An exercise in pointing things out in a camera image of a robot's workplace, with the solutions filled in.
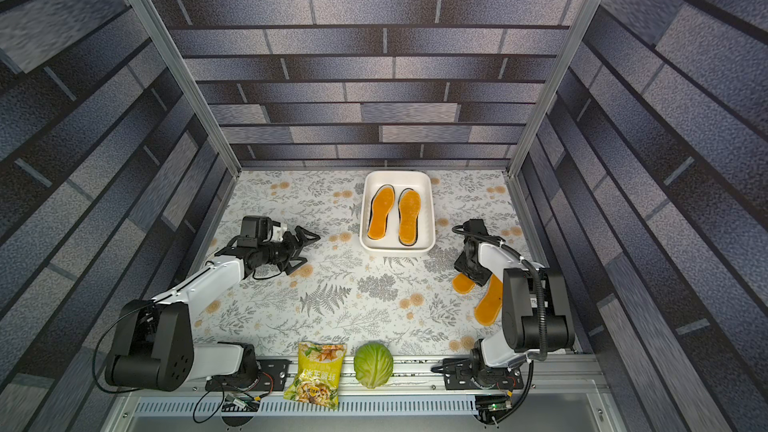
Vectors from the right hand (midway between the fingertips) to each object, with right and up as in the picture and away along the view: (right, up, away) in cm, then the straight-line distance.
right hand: (469, 270), depth 93 cm
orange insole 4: (+3, -10, -8) cm, 13 cm away
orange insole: (-28, +20, +14) cm, 37 cm away
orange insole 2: (-18, +20, +13) cm, 30 cm away
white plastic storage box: (-14, +30, +21) cm, 39 cm away
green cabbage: (-29, -16, -23) cm, 41 cm away
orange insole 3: (-3, -3, -4) cm, 6 cm away
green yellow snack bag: (-43, -18, -21) cm, 51 cm away
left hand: (-47, +9, -7) cm, 49 cm away
